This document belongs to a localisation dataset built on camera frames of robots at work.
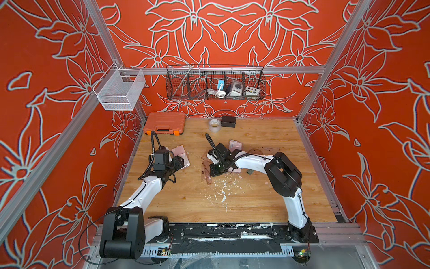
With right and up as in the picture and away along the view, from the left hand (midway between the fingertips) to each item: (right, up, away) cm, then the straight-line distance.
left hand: (180, 159), depth 89 cm
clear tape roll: (+19, +17, +25) cm, 36 cm away
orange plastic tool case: (-10, +21, +21) cm, 32 cm away
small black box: (+29, +23, +26) cm, 45 cm away
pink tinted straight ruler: (+14, -5, +5) cm, 16 cm away
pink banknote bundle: (-4, +3, +14) cm, 15 cm away
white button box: (+40, +39, +5) cm, 56 cm away
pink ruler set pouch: (+30, +7, +15) cm, 34 cm away
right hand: (+14, -9, +2) cm, 16 cm away
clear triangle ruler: (+56, +4, +14) cm, 58 cm away
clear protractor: (+45, +3, +14) cm, 47 cm away
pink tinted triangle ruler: (+13, -1, +9) cm, 16 cm away
